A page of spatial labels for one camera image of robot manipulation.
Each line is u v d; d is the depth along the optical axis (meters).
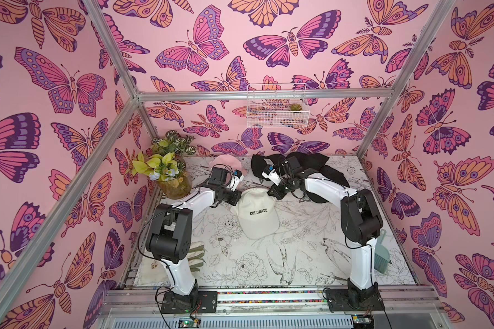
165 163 0.86
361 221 0.54
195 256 0.85
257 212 0.90
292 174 0.78
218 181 0.76
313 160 1.13
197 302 0.72
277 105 0.95
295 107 0.92
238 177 0.86
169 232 0.50
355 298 0.65
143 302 0.76
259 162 1.12
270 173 0.86
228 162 1.06
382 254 0.84
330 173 1.05
